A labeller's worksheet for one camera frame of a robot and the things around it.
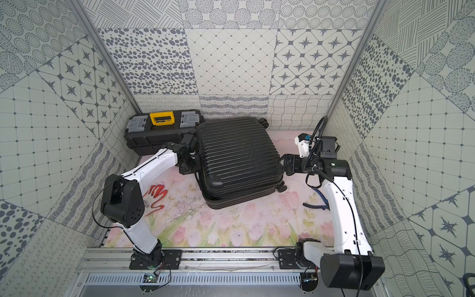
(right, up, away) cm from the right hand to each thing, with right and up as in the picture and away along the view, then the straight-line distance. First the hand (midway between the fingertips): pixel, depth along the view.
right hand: (288, 165), depth 74 cm
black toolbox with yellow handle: (-70, +14, +21) cm, 75 cm away
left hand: (-38, -4, +15) cm, 41 cm away
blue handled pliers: (+20, -22, +14) cm, 33 cm away
